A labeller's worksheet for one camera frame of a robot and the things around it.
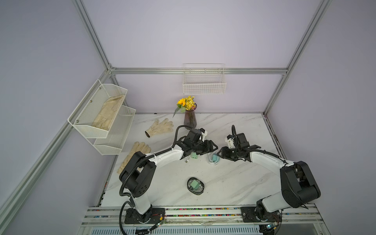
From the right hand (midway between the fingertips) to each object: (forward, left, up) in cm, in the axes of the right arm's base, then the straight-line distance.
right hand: (221, 156), depth 91 cm
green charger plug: (-16, +17, -3) cm, 24 cm away
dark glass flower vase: (+27, +19, +6) cm, 34 cm away
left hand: (-1, +5, +9) cm, 10 cm away
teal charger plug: (0, +4, -2) cm, 4 cm away
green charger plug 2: (-10, +17, +19) cm, 28 cm away
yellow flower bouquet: (+28, +21, +20) cm, 40 cm away
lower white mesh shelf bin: (+25, +77, -7) cm, 81 cm away
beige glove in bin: (+12, +65, +26) cm, 71 cm away
